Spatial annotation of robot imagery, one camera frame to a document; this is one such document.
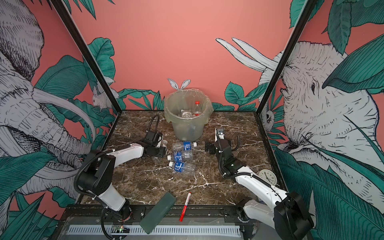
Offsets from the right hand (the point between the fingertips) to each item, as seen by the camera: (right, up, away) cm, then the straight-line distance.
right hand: (212, 136), depth 81 cm
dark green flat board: (-29, -38, -8) cm, 48 cm away
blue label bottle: (-17, -7, +12) cm, 22 cm away
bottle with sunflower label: (-15, +12, +1) cm, 19 cm away
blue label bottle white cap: (-17, -18, +4) cm, 25 cm away
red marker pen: (-16, -39, -8) cm, 43 cm away
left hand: (-32, -9, +13) cm, 36 cm away
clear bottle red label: (-8, +15, +17) cm, 24 cm away
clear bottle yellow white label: (-30, -6, +15) cm, 34 cm away
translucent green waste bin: (-15, +3, +16) cm, 22 cm away
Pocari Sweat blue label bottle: (-18, -13, +9) cm, 24 cm away
